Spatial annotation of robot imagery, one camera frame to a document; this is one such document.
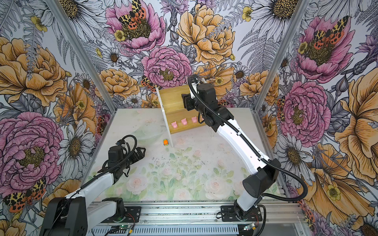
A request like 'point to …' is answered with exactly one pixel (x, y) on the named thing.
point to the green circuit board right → (251, 226)
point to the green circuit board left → (119, 229)
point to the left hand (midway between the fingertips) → (140, 155)
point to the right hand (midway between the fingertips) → (188, 97)
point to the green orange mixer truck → (165, 142)
